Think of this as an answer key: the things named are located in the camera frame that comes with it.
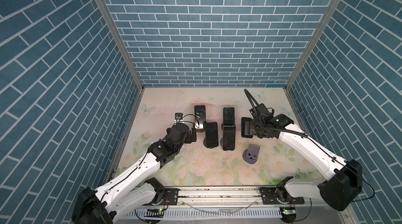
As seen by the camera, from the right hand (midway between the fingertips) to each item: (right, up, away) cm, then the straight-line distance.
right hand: (251, 127), depth 81 cm
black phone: (-21, -4, +4) cm, 22 cm away
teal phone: (-11, -7, +5) cm, 14 cm away
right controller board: (+16, -40, -8) cm, 44 cm away
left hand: (-33, 0, -1) cm, 33 cm away
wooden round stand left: (-28, -4, +13) cm, 31 cm away
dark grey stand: (-25, -11, +9) cm, 29 cm away
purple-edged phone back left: (-28, +5, +12) cm, 31 cm away
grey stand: (0, -15, +1) cm, 15 cm away
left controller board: (-48, -40, -9) cm, 63 cm away
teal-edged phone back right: (-11, +4, +10) cm, 15 cm away
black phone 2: (0, +2, +21) cm, 21 cm away
